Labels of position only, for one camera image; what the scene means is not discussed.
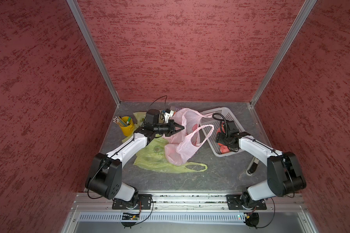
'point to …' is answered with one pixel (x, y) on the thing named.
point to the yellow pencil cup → (126, 124)
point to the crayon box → (175, 108)
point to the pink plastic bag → (183, 142)
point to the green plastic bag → (151, 158)
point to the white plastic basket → (209, 125)
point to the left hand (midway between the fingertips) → (183, 130)
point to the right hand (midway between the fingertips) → (221, 141)
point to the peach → (223, 149)
